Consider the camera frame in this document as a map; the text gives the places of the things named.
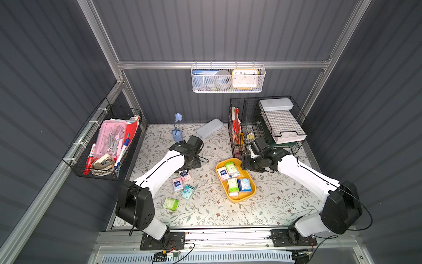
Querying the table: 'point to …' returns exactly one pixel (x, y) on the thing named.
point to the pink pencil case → (110, 138)
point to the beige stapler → (104, 163)
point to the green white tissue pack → (232, 169)
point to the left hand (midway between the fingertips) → (189, 165)
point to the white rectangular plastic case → (206, 130)
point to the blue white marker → (118, 160)
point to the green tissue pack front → (171, 203)
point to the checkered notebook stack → (284, 125)
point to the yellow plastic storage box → (246, 185)
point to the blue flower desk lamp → (177, 134)
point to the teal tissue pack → (188, 191)
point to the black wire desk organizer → (245, 122)
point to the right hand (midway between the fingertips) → (248, 164)
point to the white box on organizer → (279, 104)
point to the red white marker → (89, 161)
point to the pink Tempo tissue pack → (177, 184)
